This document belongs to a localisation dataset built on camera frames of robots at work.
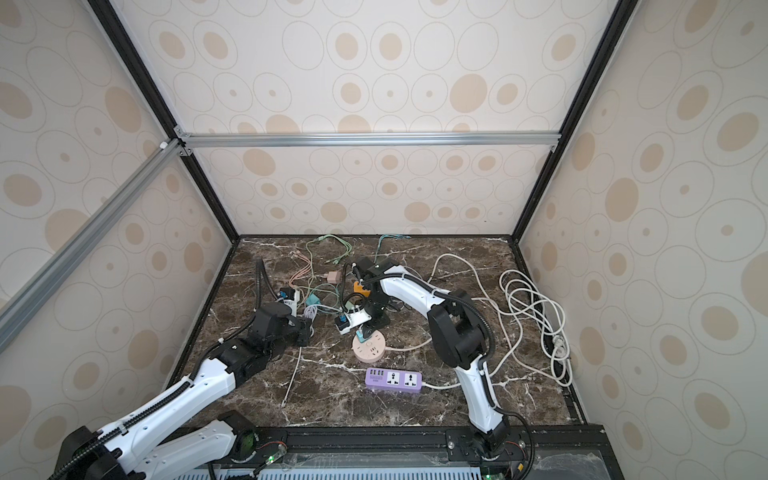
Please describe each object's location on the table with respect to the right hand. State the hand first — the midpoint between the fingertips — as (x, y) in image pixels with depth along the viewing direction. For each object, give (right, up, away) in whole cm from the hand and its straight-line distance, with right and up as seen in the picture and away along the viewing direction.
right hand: (366, 324), depth 91 cm
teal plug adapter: (-18, +7, +6) cm, 20 cm away
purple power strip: (+9, -13, -10) cm, 19 cm away
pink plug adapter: (-13, +14, +15) cm, 24 cm away
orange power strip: (-3, +10, +11) cm, 15 cm away
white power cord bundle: (+53, +7, +12) cm, 55 cm away
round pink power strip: (+2, -7, -4) cm, 8 cm away
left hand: (-12, +4, -10) cm, 17 cm away
